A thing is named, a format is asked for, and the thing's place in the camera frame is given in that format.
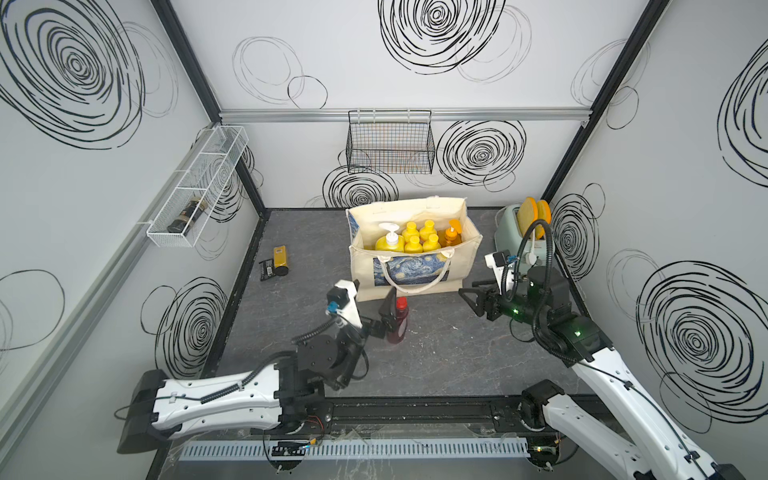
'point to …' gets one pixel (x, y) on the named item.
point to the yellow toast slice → (527, 214)
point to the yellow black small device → (278, 265)
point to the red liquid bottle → (397, 335)
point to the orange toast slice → (543, 212)
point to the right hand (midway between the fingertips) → (469, 289)
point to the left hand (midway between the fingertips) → (376, 286)
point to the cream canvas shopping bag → (407, 274)
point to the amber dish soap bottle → (450, 236)
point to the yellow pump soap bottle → (392, 241)
